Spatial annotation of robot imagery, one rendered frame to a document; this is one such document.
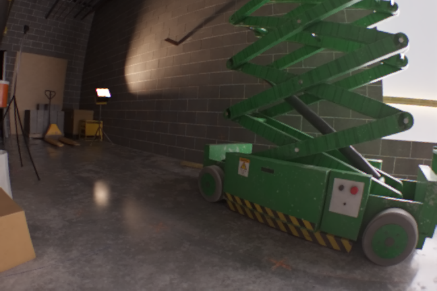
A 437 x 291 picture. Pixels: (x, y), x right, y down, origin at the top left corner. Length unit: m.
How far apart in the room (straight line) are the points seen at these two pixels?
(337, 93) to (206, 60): 2.45
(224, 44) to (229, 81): 0.62
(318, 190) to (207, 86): 2.51
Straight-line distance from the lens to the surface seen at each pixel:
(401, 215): 1.16
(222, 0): 3.75
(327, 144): 1.32
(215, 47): 3.41
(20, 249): 1.14
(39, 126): 6.07
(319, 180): 1.18
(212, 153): 1.91
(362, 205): 1.20
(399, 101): 2.86
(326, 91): 1.40
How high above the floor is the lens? 0.67
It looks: 1 degrees down
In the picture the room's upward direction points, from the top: 4 degrees clockwise
